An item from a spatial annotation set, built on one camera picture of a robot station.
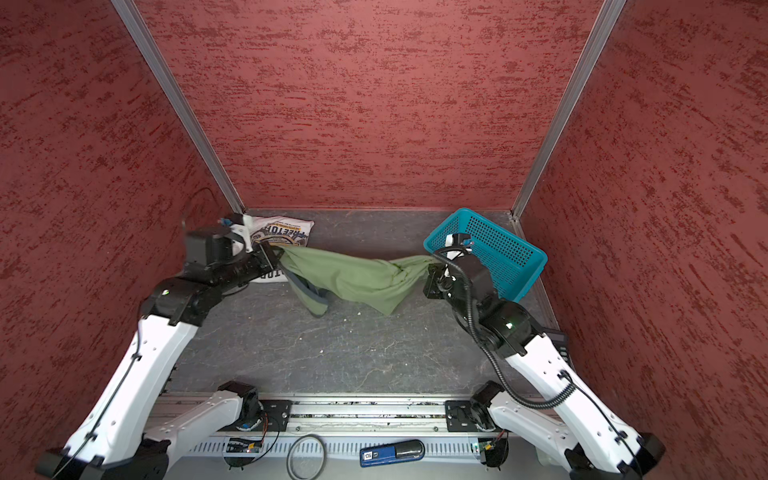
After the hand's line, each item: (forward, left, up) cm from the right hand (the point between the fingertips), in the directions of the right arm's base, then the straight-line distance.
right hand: (426, 275), depth 69 cm
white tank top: (+37, +48, -23) cm, 65 cm away
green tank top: (+2, +27, -2) cm, 27 cm away
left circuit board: (-30, +48, -30) cm, 64 cm away
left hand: (+5, +34, +2) cm, 34 cm away
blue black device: (-33, +9, -23) cm, 41 cm away
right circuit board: (-33, -16, -28) cm, 46 cm away
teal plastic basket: (+21, -35, -26) cm, 49 cm away
